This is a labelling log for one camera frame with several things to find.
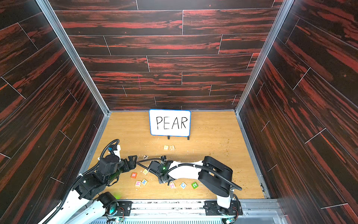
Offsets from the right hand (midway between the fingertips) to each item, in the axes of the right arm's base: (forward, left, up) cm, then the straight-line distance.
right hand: (166, 174), depth 87 cm
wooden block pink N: (-6, +17, +2) cm, 18 cm away
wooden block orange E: (+18, -2, +3) cm, 18 cm away
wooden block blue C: (-6, -11, +2) cm, 13 cm away
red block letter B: (-2, +20, +3) cm, 20 cm away
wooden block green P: (+18, +2, +2) cm, 19 cm away
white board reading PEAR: (+33, 0, +12) cm, 35 cm away
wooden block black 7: (+10, +15, +2) cm, 19 cm away
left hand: (+2, +18, +17) cm, 25 cm away
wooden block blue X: (-5, +13, +2) cm, 14 cm away
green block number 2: (-6, -18, +2) cm, 19 cm away
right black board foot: (+27, -14, +2) cm, 30 cm away
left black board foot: (+27, +1, +3) cm, 27 cm away
